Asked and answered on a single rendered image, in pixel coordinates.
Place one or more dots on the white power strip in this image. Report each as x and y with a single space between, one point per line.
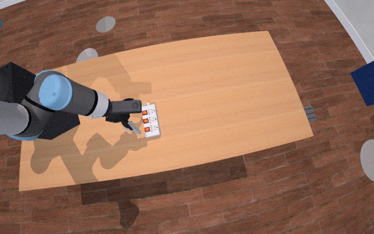
150 120

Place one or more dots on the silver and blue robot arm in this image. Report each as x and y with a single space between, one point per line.
53 91

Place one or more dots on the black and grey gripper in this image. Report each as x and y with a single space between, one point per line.
116 118

